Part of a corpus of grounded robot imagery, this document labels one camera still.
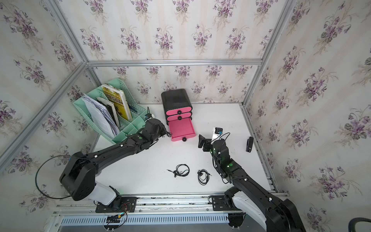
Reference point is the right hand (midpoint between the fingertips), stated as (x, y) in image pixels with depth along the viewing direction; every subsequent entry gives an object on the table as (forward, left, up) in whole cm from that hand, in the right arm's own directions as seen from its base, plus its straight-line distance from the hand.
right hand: (208, 136), depth 81 cm
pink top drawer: (+20, +18, -1) cm, 27 cm away
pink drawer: (+19, +18, -6) cm, 27 cm away
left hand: (+6, +24, 0) cm, 25 cm away
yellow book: (+24, +58, +8) cm, 63 cm away
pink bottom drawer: (+14, +16, -14) cm, 26 cm away
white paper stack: (+8, +63, +5) cm, 64 cm away
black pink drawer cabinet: (+25, +20, 0) cm, 32 cm away
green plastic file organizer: (+19, +61, +2) cm, 64 cm away
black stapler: (+2, -29, -14) cm, 32 cm away
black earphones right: (-18, +2, -16) cm, 24 cm away
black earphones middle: (-14, +15, -15) cm, 26 cm away
